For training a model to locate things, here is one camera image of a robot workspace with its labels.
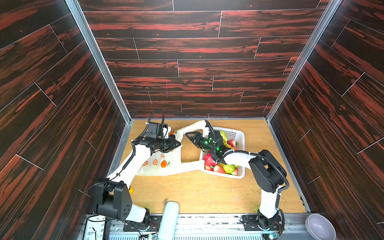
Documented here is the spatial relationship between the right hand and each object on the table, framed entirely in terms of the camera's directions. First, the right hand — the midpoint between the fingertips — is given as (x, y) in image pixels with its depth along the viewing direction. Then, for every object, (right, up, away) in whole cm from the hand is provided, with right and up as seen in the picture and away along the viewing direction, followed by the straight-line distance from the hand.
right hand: (188, 134), depth 87 cm
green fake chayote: (+23, -19, -6) cm, 30 cm away
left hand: (-3, -5, -5) cm, 8 cm away
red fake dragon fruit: (+12, -16, -4) cm, 20 cm away
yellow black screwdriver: (-33, -32, -3) cm, 46 cm away
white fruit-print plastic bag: (-10, -17, -4) cm, 20 cm away
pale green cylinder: (-9, -43, -15) cm, 46 cm away
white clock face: (-44, -45, -16) cm, 65 cm away
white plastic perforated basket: (+34, -1, +13) cm, 36 cm away
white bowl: (+64, -45, -16) cm, 80 cm away
